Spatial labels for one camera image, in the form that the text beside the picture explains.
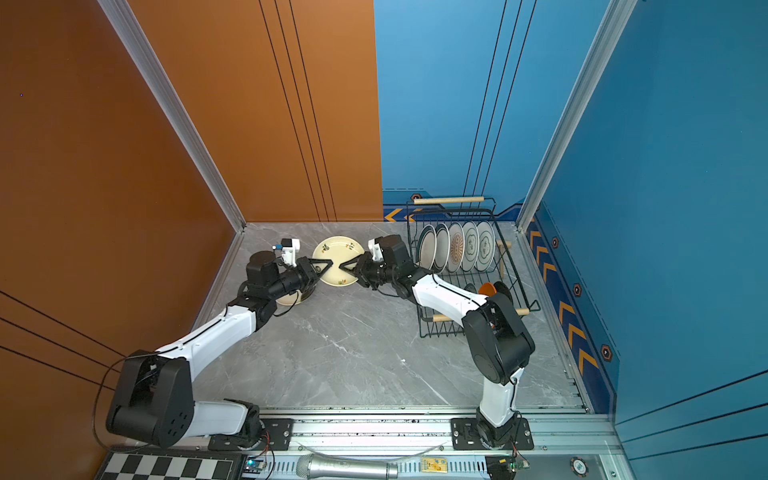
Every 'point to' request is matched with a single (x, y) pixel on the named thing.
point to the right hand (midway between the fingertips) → (339, 270)
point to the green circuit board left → (255, 464)
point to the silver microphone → (323, 467)
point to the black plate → (502, 288)
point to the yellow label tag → (434, 465)
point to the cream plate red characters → (339, 250)
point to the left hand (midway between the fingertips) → (334, 261)
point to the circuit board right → (504, 467)
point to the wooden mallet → (501, 244)
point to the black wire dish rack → (422, 211)
